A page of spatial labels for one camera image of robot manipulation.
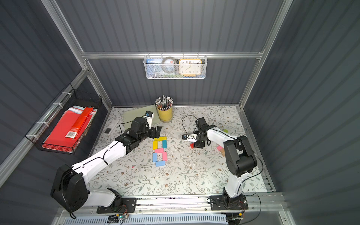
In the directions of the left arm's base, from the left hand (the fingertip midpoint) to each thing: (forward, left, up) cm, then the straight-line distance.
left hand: (155, 125), depth 83 cm
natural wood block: (-8, -43, -18) cm, 47 cm away
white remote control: (+14, +39, -20) cm, 46 cm away
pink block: (-6, 0, -20) cm, 21 cm away
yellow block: (+3, -1, -19) cm, 19 cm away
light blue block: (-11, +2, -20) cm, 23 cm away
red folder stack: (-14, +45, +7) cm, 48 cm away
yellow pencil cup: (+17, -4, -11) cm, 20 cm away
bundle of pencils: (+22, -3, -2) cm, 22 cm away
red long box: (-7, +38, +9) cm, 40 cm away
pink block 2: (-10, -4, -20) cm, 23 cm away
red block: (-2, -23, -21) cm, 31 cm away
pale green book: (+26, +27, -19) cm, 42 cm away
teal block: (-1, -4, -20) cm, 20 cm away
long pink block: (-4, -42, -20) cm, 47 cm away
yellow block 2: (-2, +3, -20) cm, 20 cm away
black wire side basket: (-16, +47, +15) cm, 52 cm away
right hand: (0, -26, -16) cm, 30 cm away
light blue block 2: (-15, -2, -21) cm, 26 cm away
